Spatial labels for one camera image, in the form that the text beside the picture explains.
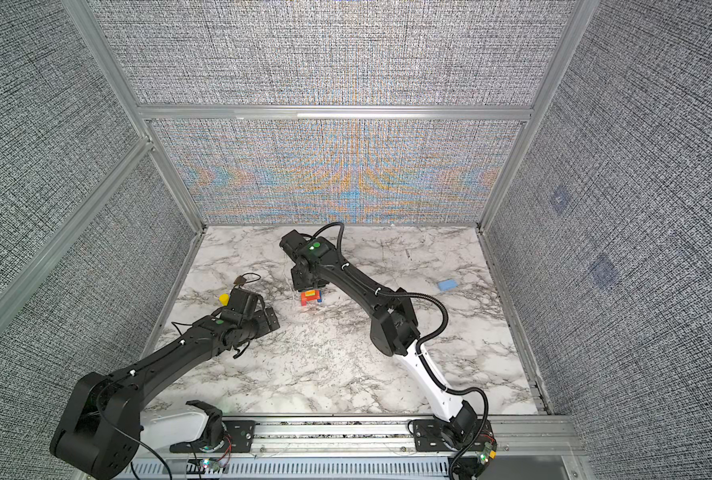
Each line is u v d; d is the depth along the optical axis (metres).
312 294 0.90
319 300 0.97
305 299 0.95
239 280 1.04
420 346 0.60
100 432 0.40
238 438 0.74
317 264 0.64
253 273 1.07
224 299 0.97
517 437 0.75
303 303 0.97
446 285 1.03
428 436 0.73
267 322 0.80
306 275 0.77
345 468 0.70
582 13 0.69
